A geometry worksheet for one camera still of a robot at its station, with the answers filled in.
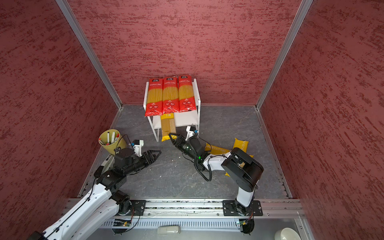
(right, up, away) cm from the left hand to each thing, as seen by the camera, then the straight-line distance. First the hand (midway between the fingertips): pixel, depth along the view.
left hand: (159, 156), depth 78 cm
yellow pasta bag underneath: (+50, +3, +17) cm, 53 cm away
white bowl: (+60, -30, -14) cm, 68 cm away
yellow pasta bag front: (+3, +16, +7) cm, 18 cm away
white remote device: (+7, -30, -13) cm, 33 cm away
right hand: (+4, +9, +2) cm, 10 cm away
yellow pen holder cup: (-33, +8, +12) cm, 36 cm away
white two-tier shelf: (+15, +20, +13) cm, 28 cm away
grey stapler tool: (-34, -7, +10) cm, 36 cm away
